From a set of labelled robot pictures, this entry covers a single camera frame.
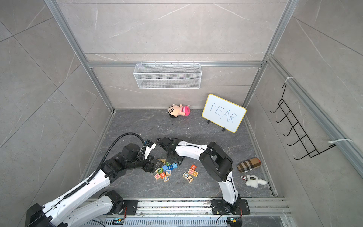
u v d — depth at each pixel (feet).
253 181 2.62
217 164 1.62
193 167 2.84
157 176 2.74
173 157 2.63
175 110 3.60
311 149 1.96
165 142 2.41
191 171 2.81
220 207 2.40
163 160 2.94
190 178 2.69
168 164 2.88
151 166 2.18
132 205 2.40
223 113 3.34
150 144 2.21
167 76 3.30
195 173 2.75
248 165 2.81
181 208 2.45
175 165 2.88
